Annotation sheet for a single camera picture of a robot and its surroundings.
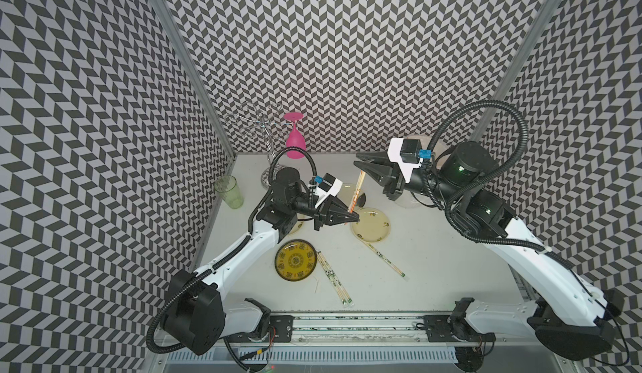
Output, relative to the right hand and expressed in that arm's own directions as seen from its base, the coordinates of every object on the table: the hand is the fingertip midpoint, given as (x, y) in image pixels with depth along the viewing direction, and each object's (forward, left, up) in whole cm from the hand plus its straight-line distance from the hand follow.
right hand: (359, 160), depth 50 cm
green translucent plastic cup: (+29, +51, -47) cm, 75 cm away
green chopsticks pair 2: (-1, -12, -49) cm, 51 cm away
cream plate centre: (+11, -9, -49) cm, 51 cm away
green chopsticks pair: (-13, +3, -49) cm, 51 cm away
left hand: (-3, 0, -19) cm, 19 cm away
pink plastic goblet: (+37, +21, -27) cm, 50 cm away
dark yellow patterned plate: (-2, +19, -48) cm, 52 cm away
